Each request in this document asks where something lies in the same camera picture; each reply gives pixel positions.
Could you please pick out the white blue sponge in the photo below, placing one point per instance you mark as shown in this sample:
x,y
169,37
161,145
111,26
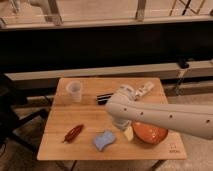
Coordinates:
x,y
104,139

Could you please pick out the white tube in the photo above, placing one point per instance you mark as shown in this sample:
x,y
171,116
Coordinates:
x,y
142,91

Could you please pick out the wooden folding table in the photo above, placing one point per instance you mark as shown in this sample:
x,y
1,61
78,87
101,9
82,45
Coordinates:
x,y
65,115

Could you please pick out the clear plastic cup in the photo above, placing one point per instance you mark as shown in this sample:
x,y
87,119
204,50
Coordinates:
x,y
74,89

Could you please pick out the orange bowl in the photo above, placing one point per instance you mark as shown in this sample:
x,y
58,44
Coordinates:
x,y
148,133

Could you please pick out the black striped block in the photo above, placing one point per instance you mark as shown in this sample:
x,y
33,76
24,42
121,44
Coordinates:
x,y
102,99

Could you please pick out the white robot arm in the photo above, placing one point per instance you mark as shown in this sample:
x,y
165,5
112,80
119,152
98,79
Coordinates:
x,y
196,120

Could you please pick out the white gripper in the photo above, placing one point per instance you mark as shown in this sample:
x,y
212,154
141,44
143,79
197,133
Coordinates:
x,y
124,125

